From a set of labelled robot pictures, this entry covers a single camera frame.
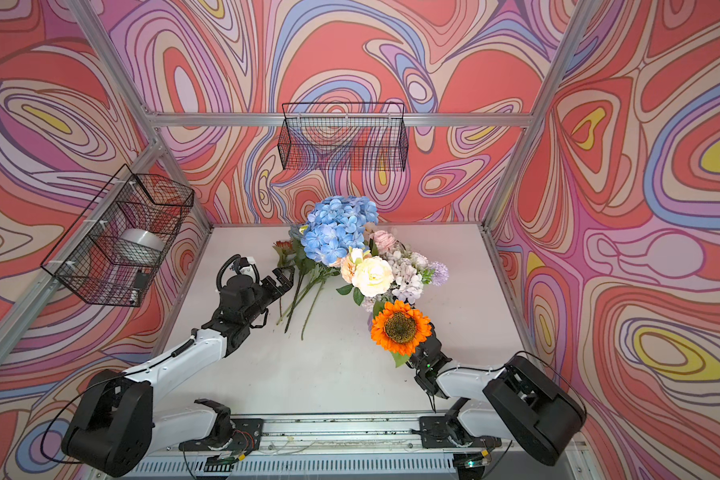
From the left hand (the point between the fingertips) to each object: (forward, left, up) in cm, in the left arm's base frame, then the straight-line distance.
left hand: (289, 272), depth 85 cm
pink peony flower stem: (-2, -26, +15) cm, 30 cm away
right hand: (-7, -28, -4) cm, 29 cm away
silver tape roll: (-4, +32, +15) cm, 36 cm away
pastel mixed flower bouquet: (-10, -32, +15) cm, 37 cm away
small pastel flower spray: (+7, -4, -11) cm, 14 cm away
